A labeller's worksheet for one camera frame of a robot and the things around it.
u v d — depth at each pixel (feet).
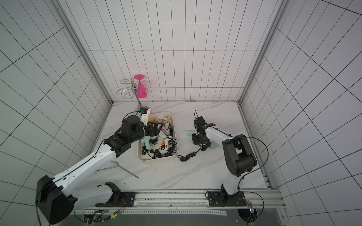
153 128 2.18
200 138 2.61
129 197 2.42
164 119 3.32
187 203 2.38
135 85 2.96
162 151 2.95
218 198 2.38
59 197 1.23
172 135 3.10
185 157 2.80
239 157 1.56
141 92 2.86
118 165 2.79
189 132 3.11
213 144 2.94
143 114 2.15
